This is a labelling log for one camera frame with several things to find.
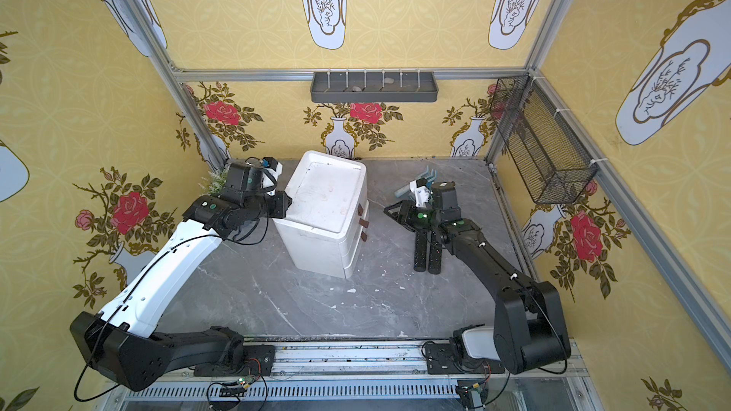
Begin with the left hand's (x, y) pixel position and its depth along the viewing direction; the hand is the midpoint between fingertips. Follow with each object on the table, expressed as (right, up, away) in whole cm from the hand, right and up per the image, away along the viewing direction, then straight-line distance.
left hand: (288, 200), depth 78 cm
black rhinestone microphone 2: (+43, -18, +13) cm, 48 cm away
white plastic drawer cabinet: (+11, -7, -6) cm, 14 cm away
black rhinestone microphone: (+39, -17, +14) cm, 45 cm away
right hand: (+25, -5, +4) cm, 26 cm away
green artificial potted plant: (-25, +6, +10) cm, 27 cm away
